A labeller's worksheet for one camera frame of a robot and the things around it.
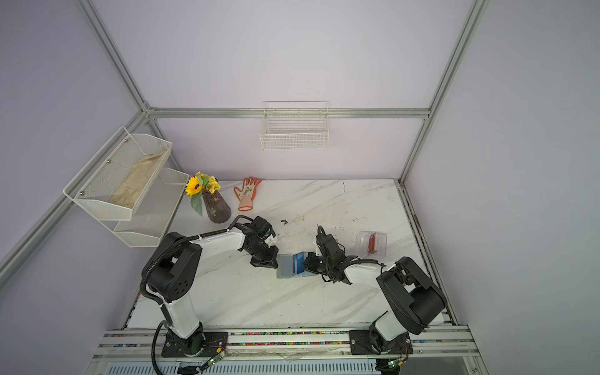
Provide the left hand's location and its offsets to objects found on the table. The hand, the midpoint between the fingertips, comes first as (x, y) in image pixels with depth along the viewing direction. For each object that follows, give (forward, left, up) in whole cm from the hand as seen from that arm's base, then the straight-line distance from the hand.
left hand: (276, 268), depth 90 cm
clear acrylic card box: (+11, -35, +1) cm, 37 cm away
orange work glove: (+36, +17, +3) cm, 40 cm away
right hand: (0, -8, +2) cm, 8 cm away
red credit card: (+9, -38, +4) cm, 40 cm away
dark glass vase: (+23, +27, +8) cm, 36 cm away
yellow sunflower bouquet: (+21, +28, +25) cm, 43 cm away
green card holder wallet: (+1, -3, -1) cm, 4 cm away
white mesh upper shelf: (+16, +53, +31) cm, 64 cm away
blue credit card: (+1, -8, +1) cm, 9 cm away
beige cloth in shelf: (+13, +47, +30) cm, 57 cm away
